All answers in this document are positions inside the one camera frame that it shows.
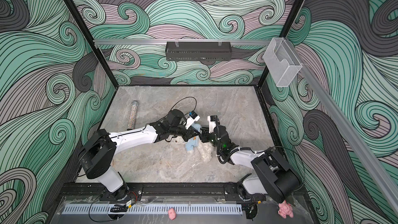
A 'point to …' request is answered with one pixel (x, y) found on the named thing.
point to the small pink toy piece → (172, 213)
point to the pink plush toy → (285, 209)
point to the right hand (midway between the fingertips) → (198, 129)
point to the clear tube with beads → (131, 121)
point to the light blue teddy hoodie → (195, 141)
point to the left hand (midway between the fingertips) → (200, 133)
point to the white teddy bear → (204, 151)
